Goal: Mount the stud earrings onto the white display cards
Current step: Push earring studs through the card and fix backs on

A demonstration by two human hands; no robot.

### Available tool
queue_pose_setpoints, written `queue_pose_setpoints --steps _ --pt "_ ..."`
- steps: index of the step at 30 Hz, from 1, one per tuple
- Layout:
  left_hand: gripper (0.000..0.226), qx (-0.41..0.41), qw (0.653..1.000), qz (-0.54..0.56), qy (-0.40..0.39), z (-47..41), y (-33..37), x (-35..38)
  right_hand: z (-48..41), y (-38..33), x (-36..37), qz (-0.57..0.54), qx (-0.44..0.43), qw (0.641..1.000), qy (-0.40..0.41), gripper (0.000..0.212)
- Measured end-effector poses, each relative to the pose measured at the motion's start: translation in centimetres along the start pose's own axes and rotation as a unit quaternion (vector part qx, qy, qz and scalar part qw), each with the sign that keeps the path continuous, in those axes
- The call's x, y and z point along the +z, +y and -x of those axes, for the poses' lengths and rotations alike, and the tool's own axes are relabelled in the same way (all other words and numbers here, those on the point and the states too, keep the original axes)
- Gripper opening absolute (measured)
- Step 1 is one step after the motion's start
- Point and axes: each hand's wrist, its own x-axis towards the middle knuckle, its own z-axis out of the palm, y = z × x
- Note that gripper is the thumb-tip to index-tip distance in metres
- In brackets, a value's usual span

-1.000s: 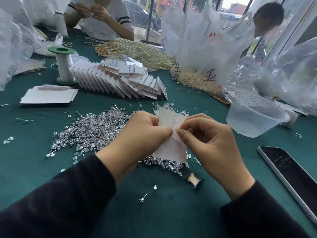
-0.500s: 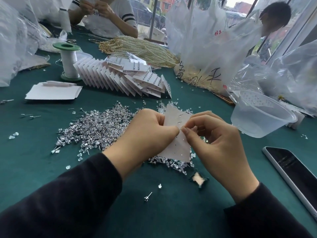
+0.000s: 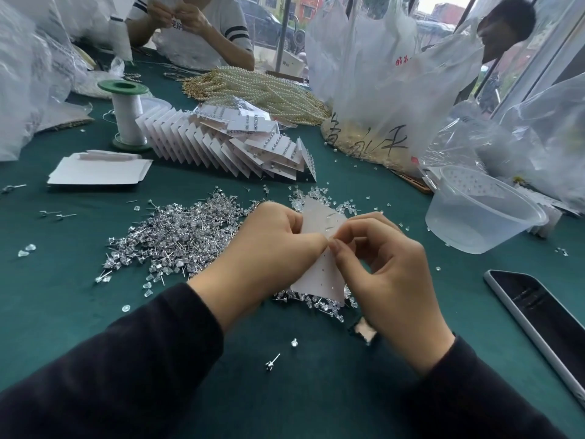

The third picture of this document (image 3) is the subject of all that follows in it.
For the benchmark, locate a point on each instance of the person's left hand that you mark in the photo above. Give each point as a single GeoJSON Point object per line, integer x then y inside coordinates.
{"type": "Point", "coordinates": [256, 265]}

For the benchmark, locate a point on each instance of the person's left forearm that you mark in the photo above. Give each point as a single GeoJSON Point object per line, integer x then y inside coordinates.
{"type": "Point", "coordinates": [114, 374]}

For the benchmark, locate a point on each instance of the person's right hand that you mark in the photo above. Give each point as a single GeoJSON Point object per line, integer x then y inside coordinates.
{"type": "Point", "coordinates": [393, 297]}

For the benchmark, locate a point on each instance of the white punched earring card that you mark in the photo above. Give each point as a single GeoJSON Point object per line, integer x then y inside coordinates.
{"type": "Point", "coordinates": [322, 274]}

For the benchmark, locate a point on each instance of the dark parked car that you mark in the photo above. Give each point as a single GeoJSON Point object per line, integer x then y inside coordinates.
{"type": "Point", "coordinates": [269, 22]}

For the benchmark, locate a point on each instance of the crumpled clear plastic bags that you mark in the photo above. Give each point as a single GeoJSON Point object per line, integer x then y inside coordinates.
{"type": "Point", "coordinates": [530, 137]}

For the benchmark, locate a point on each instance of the small white box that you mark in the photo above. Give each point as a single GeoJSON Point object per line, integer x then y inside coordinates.
{"type": "Point", "coordinates": [291, 64]}

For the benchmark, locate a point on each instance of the person's right forearm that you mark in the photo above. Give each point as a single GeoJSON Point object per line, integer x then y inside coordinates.
{"type": "Point", "coordinates": [470, 397]}

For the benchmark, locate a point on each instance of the single silver stud earring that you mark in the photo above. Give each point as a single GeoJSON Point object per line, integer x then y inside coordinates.
{"type": "Point", "coordinates": [272, 362]}

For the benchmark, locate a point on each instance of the pile of pearl bead strands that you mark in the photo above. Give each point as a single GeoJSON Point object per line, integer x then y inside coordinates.
{"type": "Point", "coordinates": [256, 91]}

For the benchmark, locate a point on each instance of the green-capped clear thread spool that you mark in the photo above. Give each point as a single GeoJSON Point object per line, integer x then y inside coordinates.
{"type": "Point", "coordinates": [128, 114]}

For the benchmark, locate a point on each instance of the clear plastic bowl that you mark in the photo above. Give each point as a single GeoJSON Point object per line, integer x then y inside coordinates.
{"type": "Point", "coordinates": [475, 214]}

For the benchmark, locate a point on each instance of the pile of silver stud earrings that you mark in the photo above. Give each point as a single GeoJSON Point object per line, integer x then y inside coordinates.
{"type": "Point", "coordinates": [183, 237]}

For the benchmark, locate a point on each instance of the flat white cardboard box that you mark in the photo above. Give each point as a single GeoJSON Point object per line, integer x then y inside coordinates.
{"type": "Point", "coordinates": [100, 171]}

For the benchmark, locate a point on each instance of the person's right thumb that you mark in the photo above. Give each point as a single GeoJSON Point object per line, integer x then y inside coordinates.
{"type": "Point", "coordinates": [345, 256]}

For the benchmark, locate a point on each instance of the white-edged smartphone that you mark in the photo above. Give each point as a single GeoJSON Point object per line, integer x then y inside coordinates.
{"type": "Point", "coordinates": [544, 324]}

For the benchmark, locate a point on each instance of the heap of clear plastic bags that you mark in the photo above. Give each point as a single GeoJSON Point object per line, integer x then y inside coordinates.
{"type": "Point", "coordinates": [32, 63]}

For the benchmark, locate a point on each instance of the row of filled earring cards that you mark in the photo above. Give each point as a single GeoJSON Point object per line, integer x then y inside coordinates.
{"type": "Point", "coordinates": [228, 141]}

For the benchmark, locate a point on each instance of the small white paper scrap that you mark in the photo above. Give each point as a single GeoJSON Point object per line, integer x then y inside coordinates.
{"type": "Point", "coordinates": [364, 331]}

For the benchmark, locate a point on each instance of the large clear bag of beads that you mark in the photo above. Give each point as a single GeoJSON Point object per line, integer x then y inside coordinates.
{"type": "Point", "coordinates": [384, 86]}

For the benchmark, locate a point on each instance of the person's left thumb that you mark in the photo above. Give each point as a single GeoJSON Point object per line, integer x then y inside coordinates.
{"type": "Point", "coordinates": [308, 245]}

